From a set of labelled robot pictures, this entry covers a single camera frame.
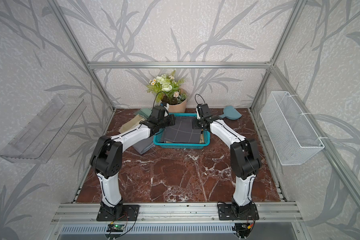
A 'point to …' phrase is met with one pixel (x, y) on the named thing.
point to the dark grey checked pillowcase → (182, 131)
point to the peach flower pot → (180, 107)
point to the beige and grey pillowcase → (144, 146)
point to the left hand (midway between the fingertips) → (176, 116)
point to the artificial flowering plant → (165, 87)
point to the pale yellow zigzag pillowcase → (201, 139)
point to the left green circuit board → (115, 228)
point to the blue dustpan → (230, 113)
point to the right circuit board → (242, 228)
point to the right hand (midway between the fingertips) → (195, 121)
